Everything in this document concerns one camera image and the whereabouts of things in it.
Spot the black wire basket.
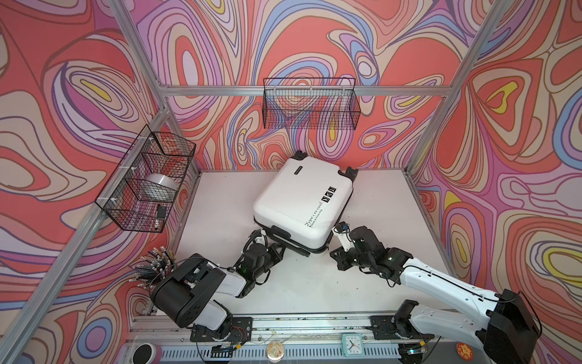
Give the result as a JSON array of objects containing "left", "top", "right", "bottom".
[
  {"left": 95, "top": 126, "right": 196, "bottom": 233},
  {"left": 262, "top": 76, "right": 361, "bottom": 130}
]

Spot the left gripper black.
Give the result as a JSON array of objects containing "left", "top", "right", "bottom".
[{"left": 250, "top": 244, "right": 286, "bottom": 282}]

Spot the round orange sticker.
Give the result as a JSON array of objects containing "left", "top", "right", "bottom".
[{"left": 456, "top": 342, "right": 474, "bottom": 361}]

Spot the black wire basket left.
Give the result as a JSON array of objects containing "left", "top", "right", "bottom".
[{"left": 95, "top": 126, "right": 196, "bottom": 233}]

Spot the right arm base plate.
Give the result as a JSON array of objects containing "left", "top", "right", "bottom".
[{"left": 365, "top": 315, "right": 435, "bottom": 341}]

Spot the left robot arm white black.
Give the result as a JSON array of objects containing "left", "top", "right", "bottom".
[{"left": 150, "top": 230, "right": 286, "bottom": 332}]

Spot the black suitcase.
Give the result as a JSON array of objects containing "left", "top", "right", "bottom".
[{"left": 253, "top": 150, "right": 359, "bottom": 256}]

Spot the black wire basket back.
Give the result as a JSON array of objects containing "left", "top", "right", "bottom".
[{"left": 262, "top": 76, "right": 361, "bottom": 130}]

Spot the small teal clock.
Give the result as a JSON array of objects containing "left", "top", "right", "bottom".
[{"left": 342, "top": 333, "right": 365, "bottom": 357}]

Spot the round beige badge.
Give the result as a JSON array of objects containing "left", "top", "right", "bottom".
[{"left": 265, "top": 341, "right": 285, "bottom": 363}]

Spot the black round speaker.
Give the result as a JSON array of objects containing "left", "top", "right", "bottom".
[{"left": 130, "top": 343, "right": 162, "bottom": 364}]

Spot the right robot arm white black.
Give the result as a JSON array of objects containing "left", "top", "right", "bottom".
[{"left": 330, "top": 222, "right": 543, "bottom": 363}]

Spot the small black device in basket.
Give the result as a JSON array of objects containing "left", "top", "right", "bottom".
[{"left": 156, "top": 204, "right": 168, "bottom": 224}]

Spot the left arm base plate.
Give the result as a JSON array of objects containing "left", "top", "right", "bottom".
[{"left": 190, "top": 316, "right": 253, "bottom": 343}]

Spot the red pen cup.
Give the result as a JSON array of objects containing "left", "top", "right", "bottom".
[{"left": 129, "top": 247, "right": 176, "bottom": 292}]

